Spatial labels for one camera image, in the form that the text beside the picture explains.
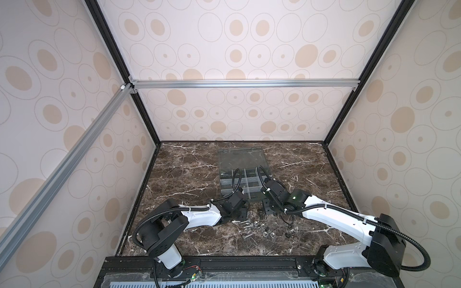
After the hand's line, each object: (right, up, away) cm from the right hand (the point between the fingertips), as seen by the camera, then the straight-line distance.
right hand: (272, 203), depth 83 cm
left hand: (-9, -6, +4) cm, 12 cm away
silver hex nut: (-4, -11, +2) cm, 12 cm away
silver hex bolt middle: (-11, -11, +1) cm, 16 cm away
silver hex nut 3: (0, -14, -1) cm, 14 cm away
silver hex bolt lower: (-12, -15, -1) cm, 19 cm away
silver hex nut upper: (-7, -10, +2) cm, 13 cm away
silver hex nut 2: (-3, -14, 0) cm, 15 cm away
